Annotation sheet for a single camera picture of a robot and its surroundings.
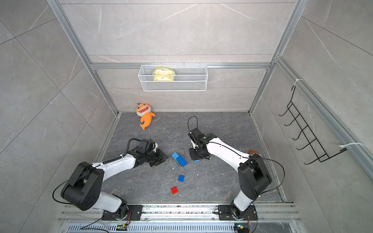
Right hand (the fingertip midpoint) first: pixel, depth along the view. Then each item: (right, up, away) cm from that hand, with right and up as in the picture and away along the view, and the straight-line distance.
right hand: (195, 156), depth 86 cm
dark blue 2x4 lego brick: (-10, -2, 0) cm, 10 cm away
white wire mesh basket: (-6, +52, +15) cm, 55 cm away
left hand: (-16, 0, +3) cm, 16 cm away
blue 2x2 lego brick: (-8, -12, -2) cm, 15 cm away
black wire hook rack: (+52, +8, -25) cm, 58 cm away
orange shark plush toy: (-39, +30, +25) cm, 55 cm away
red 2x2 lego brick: (-12, -18, -6) cm, 22 cm away
